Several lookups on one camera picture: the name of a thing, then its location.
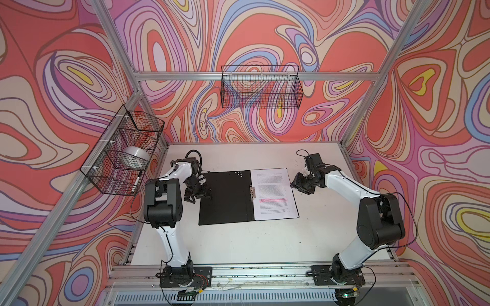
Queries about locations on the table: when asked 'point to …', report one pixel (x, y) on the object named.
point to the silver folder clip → (252, 192)
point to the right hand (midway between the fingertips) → (295, 189)
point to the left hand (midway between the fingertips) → (205, 198)
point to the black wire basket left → (120, 158)
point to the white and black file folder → (230, 201)
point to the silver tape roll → (138, 152)
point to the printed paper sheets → (274, 195)
